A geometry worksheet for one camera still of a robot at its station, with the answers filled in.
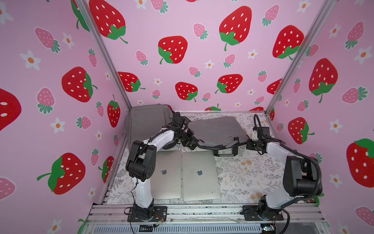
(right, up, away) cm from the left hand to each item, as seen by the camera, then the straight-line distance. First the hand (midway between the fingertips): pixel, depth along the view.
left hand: (200, 139), depth 90 cm
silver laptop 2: (-1, -23, -3) cm, 23 cm away
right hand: (+33, -3, +6) cm, 33 cm away
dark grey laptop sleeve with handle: (+16, +2, +9) cm, 19 cm away
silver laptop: (-20, -25, -6) cm, 33 cm away
